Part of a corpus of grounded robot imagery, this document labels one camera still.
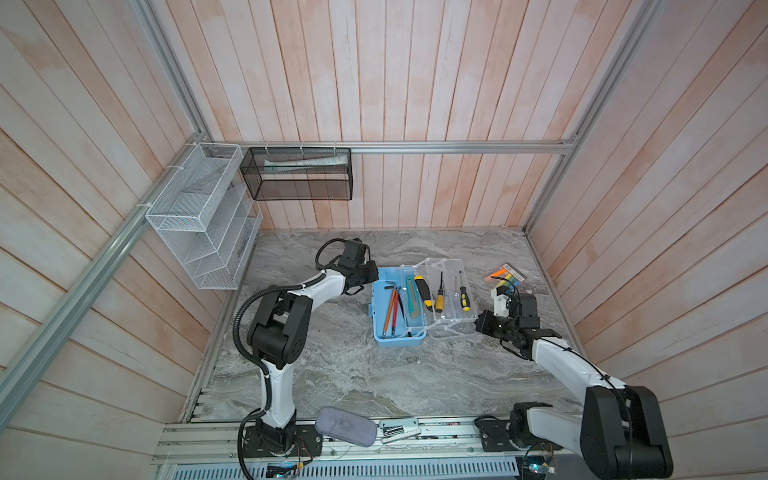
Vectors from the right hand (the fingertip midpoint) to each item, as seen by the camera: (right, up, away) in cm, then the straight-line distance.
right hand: (475, 316), depth 90 cm
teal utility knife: (-19, +4, 0) cm, 20 cm away
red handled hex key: (-25, -1, +5) cm, 25 cm away
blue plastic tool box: (-24, +1, +8) cm, 25 cm away
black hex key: (-20, -6, +1) cm, 21 cm away
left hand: (-30, +12, +8) cm, 33 cm away
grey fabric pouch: (-38, -24, -17) cm, 48 cm away
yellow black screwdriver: (-5, +6, -5) cm, 9 cm away
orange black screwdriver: (-12, +6, -4) cm, 14 cm away
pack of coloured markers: (+17, +11, +16) cm, 26 cm away
